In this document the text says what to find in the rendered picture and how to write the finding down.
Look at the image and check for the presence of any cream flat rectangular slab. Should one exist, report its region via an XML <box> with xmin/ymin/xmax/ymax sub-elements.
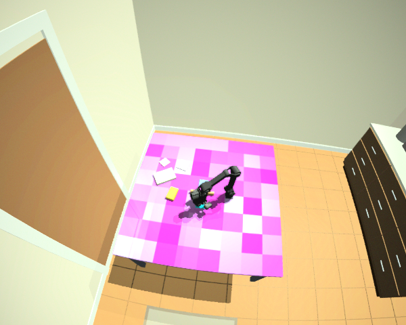
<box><xmin>160</xmin><ymin>158</ymin><xmax>170</xmax><ymax>167</ymax></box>

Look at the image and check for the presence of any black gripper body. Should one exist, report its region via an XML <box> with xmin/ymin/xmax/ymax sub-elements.
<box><xmin>192</xmin><ymin>189</ymin><xmax>212</xmax><ymax>210</ymax></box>

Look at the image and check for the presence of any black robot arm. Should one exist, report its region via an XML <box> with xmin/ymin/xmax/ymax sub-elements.
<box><xmin>189</xmin><ymin>165</ymin><xmax>241</xmax><ymax>207</ymax></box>

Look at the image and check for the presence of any yellow rectangular block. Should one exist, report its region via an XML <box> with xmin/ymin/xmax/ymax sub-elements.
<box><xmin>166</xmin><ymin>187</ymin><xmax>179</xmax><ymax>201</ymax></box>

